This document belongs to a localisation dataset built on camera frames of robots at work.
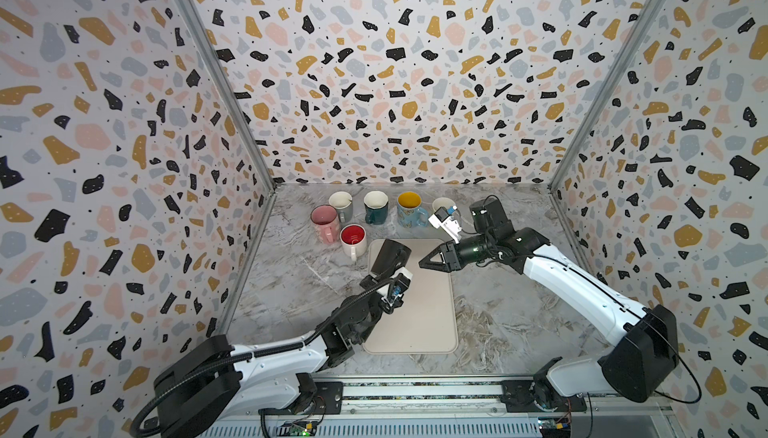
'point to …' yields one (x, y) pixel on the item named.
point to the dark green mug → (376, 207)
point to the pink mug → (325, 221)
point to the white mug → (353, 239)
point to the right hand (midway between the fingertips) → (420, 260)
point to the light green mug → (442, 202)
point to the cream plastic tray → (426, 323)
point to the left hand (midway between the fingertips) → (397, 258)
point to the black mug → (392, 255)
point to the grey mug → (343, 203)
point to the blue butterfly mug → (410, 212)
